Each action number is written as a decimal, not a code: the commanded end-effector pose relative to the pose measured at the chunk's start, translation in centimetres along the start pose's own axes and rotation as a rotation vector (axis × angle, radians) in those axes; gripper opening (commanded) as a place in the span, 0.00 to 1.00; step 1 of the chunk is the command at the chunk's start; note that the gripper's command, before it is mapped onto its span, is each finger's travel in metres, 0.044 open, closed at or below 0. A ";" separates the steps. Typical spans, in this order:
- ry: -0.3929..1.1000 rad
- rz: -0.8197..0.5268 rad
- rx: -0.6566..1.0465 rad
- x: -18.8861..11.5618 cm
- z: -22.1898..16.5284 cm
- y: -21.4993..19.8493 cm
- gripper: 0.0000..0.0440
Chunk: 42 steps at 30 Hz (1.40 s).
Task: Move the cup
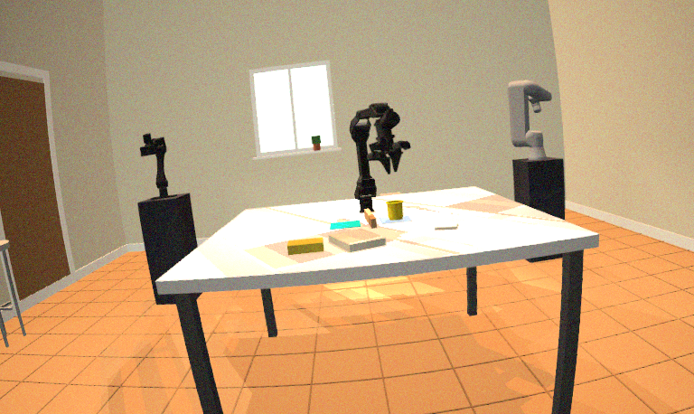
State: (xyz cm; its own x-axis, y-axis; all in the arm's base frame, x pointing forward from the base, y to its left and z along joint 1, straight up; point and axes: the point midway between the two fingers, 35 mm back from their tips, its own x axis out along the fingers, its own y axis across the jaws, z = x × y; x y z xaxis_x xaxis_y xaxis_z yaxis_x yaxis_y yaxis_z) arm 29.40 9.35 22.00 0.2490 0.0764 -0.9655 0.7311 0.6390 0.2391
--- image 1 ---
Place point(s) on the yellow rectangular block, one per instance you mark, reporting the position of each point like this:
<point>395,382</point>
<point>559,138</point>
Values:
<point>305,246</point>

